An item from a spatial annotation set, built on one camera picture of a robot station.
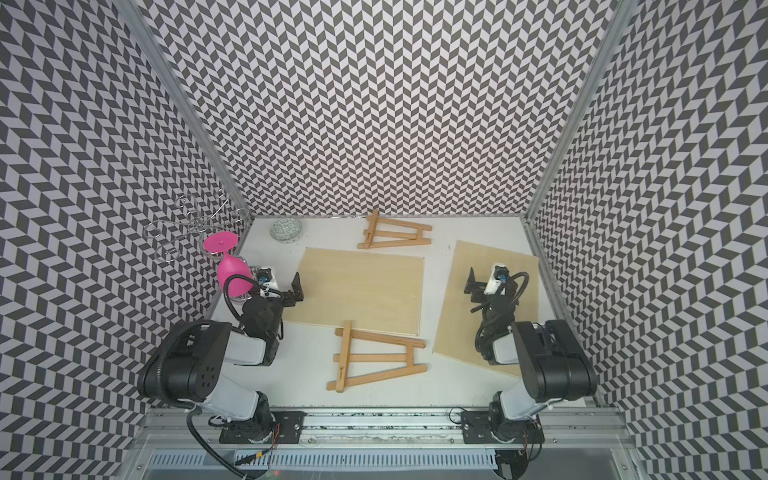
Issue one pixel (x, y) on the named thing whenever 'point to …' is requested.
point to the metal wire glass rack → (191, 221)
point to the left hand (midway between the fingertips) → (283, 275)
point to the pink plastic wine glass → (221, 241)
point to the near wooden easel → (345, 358)
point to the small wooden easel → (387, 232)
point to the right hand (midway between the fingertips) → (487, 273)
